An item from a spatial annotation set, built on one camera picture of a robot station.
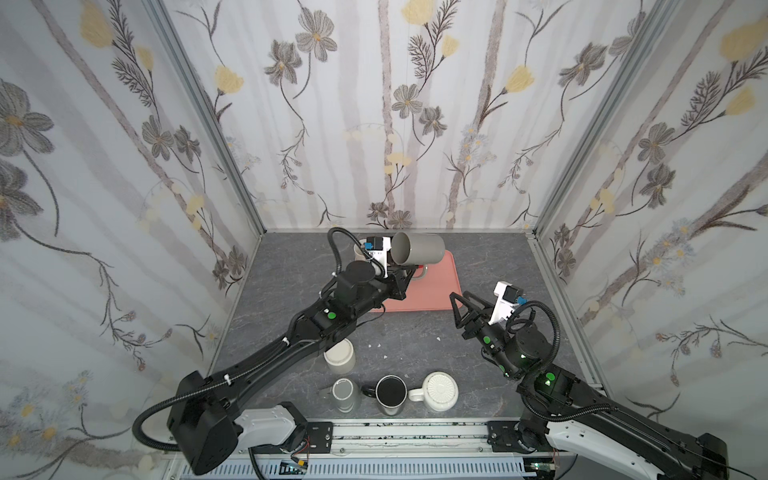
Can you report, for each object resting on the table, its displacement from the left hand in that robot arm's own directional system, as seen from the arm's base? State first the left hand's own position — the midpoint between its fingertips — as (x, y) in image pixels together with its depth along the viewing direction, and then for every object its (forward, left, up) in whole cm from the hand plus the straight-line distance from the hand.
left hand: (411, 261), depth 69 cm
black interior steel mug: (-23, +5, -24) cm, 34 cm away
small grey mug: (-23, +17, -23) cm, 36 cm away
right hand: (-9, -9, 0) cm, 13 cm away
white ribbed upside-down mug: (-23, -8, -25) cm, 35 cm away
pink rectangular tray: (-7, -6, -1) cm, 9 cm away
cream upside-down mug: (-14, +18, -25) cm, 34 cm away
